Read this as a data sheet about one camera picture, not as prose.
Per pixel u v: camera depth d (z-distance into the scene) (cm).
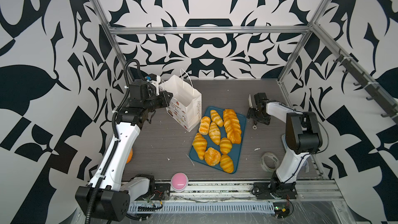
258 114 79
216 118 96
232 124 94
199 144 85
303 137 51
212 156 81
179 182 76
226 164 79
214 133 89
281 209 71
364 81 59
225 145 86
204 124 92
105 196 36
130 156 81
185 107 74
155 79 65
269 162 83
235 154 85
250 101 104
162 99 63
